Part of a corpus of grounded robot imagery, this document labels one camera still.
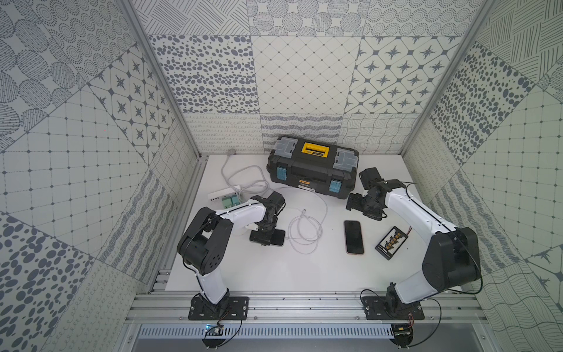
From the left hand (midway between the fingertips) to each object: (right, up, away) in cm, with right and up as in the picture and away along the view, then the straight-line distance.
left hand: (270, 227), depth 93 cm
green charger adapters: (-20, +10, +7) cm, 24 cm away
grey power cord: (-25, +36, +30) cm, 53 cm away
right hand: (+37, +8, -6) cm, 38 cm away
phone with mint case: (+4, -3, -3) cm, 6 cm away
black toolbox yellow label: (+25, +25, -1) cm, 35 cm away
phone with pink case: (+35, -3, -3) cm, 36 cm away
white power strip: (-23, +14, +7) cm, 28 cm away
